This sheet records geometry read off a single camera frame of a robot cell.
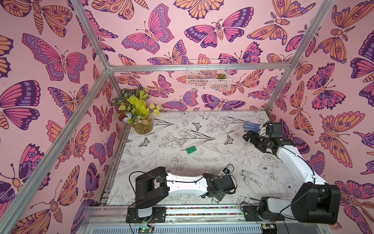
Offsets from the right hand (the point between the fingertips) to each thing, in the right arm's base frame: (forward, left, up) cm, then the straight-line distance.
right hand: (250, 138), depth 85 cm
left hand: (-25, +19, -12) cm, 34 cm away
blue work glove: (+21, -9, -14) cm, 27 cm away
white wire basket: (+38, +28, +18) cm, 51 cm away
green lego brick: (0, +35, -14) cm, 38 cm away
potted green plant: (+16, +73, +9) cm, 75 cm away
